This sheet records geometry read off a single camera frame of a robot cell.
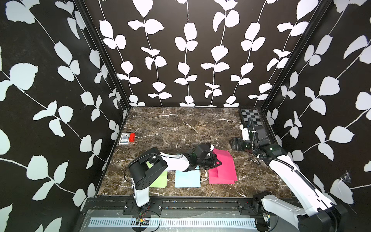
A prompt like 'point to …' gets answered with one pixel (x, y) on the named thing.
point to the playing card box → (126, 137)
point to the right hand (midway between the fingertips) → (233, 138)
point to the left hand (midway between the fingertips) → (224, 163)
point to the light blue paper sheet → (189, 179)
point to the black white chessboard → (253, 113)
